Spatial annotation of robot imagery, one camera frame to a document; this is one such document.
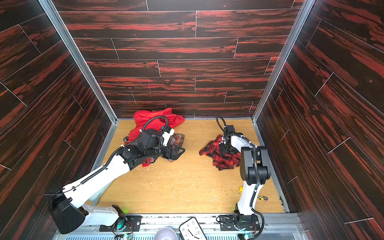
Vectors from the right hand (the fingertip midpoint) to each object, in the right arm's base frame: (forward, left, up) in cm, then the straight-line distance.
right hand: (231, 150), depth 100 cm
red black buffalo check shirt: (-8, +7, +2) cm, 11 cm away
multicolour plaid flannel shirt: (+3, +37, +6) cm, 38 cm away
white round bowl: (-49, +37, +1) cm, 61 cm away
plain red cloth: (+19, +51, +9) cm, 55 cm away
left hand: (-15, +32, +23) cm, 42 cm away
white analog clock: (-47, +25, +1) cm, 53 cm away
